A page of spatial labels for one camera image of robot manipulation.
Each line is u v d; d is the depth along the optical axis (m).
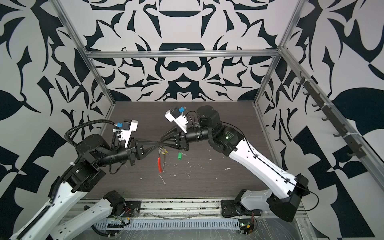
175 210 0.75
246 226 0.71
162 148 0.55
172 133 0.53
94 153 0.43
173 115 0.48
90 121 0.99
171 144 0.53
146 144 0.52
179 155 0.92
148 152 0.53
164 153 0.58
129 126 0.49
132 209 0.73
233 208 0.74
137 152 0.51
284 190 0.39
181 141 0.48
